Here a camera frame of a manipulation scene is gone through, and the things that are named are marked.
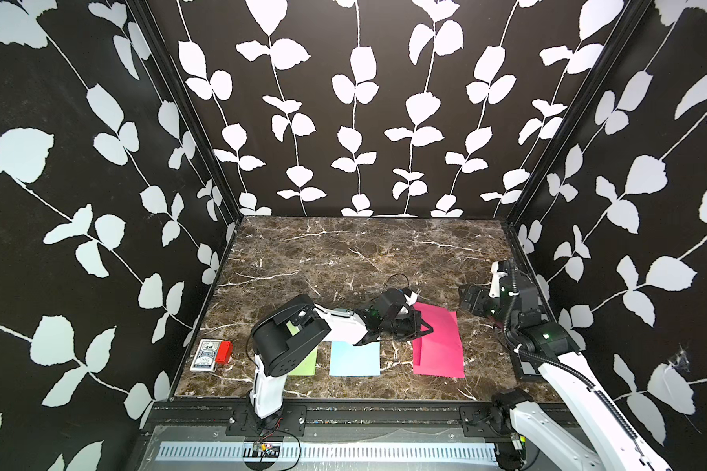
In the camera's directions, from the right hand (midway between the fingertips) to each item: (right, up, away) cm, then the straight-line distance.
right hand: (470, 285), depth 77 cm
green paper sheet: (-44, -24, +5) cm, 50 cm away
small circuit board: (-53, -39, -7) cm, 66 cm away
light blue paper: (-33, -23, +7) cm, 41 cm away
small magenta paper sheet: (-3, -14, +13) cm, 19 cm away
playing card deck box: (-75, -22, +6) cm, 78 cm away
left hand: (-8, -13, +4) cm, 16 cm away
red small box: (-69, -21, +6) cm, 73 cm away
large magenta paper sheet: (-5, -21, +9) cm, 23 cm away
